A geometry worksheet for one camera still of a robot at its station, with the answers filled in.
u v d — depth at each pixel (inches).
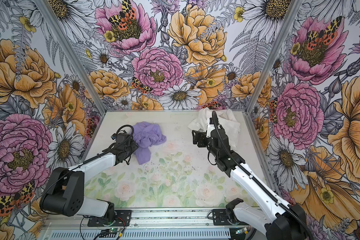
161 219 30.0
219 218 29.0
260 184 18.0
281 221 15.3
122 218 28.8
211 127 26.6
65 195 17.0
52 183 18.0
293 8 28.4
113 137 32.5
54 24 30.0
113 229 28.0
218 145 22.4
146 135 38.8
